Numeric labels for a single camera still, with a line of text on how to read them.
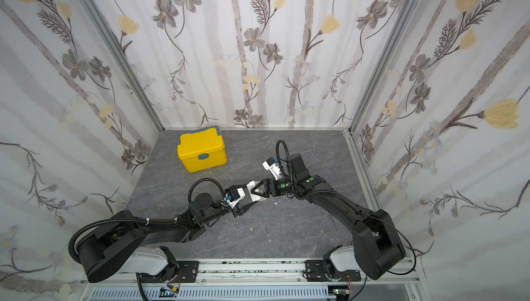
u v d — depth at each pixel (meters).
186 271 0.74
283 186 0.70
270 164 0.75
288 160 0.65
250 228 0.84
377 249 0.42
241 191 0.66
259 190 0.75
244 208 0.70
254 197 0.73
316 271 0.73
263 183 0.70
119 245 0.43
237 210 0.70
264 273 0.75
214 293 0.70
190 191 0.61
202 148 0.93
